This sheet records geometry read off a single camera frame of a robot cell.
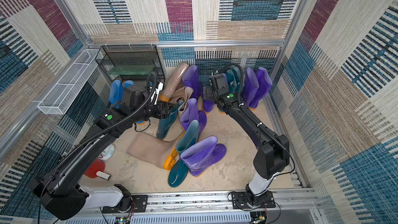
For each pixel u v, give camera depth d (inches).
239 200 28.7
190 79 39.1
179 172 31.0
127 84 34.4
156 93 23.5
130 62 42.1
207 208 28.7
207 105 40.2
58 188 14.8
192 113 30.9
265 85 34.6
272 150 17.2
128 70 37.1
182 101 32.7
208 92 29.3
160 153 33.6
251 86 35.2
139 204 28.9
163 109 23.4
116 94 32.8
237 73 36.1
